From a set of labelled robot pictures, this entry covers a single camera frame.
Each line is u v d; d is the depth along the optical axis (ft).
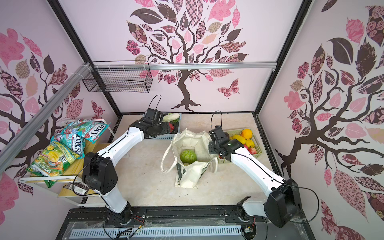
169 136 2.62
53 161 1.75
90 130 2.05
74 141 1.93
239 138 3.24
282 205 1.58
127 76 3.11
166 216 2.49
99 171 1.49
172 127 3.28
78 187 2.19
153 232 2.29
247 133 3.18
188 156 2.83
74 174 1.81
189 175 2.48
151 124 2.19
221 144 1.97
